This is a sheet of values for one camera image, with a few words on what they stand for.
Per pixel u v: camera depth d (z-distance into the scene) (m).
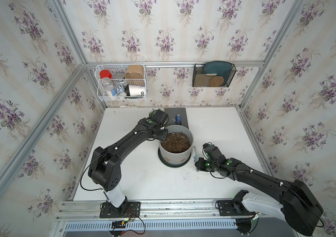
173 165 0.86
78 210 0.75
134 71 0.89
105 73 0.91
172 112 1.16
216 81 0.98
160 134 0.76
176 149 0.85
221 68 0.93
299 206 0.40
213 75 0.93
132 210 0.73
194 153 0.88
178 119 1.03
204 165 0.73
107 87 0.90
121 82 0.93
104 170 0.44
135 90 0.93
